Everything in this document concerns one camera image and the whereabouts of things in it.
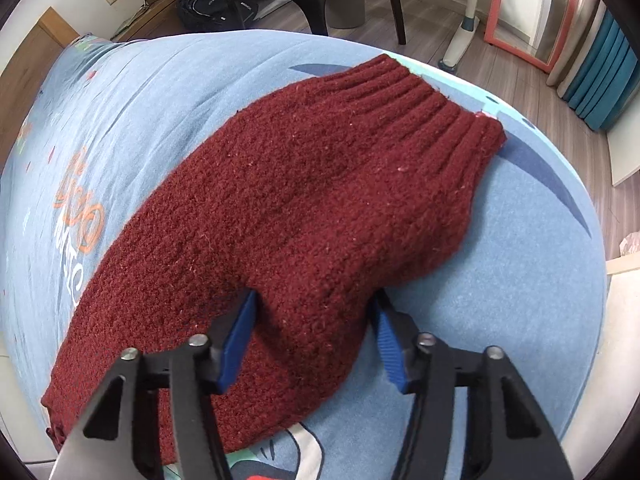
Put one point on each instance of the wooden headboard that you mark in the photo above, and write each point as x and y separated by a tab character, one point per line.
27	70

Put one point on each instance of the grey trash bin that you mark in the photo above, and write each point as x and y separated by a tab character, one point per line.
345	14

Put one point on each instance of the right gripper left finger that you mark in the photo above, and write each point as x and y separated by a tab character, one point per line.
117	436

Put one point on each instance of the red framed mirror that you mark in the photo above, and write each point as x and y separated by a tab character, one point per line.
533	30

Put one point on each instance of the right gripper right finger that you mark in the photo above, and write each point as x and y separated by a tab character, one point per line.
507	435

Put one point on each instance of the black backpack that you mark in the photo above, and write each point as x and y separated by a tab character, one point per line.
216	15

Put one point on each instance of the blue cartoon bed sheet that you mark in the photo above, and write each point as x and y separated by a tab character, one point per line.
113	119

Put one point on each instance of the dark red knitted sweater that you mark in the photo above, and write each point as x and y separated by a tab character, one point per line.
315	196

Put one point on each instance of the striped teal curtain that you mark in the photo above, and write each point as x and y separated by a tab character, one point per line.
597	72

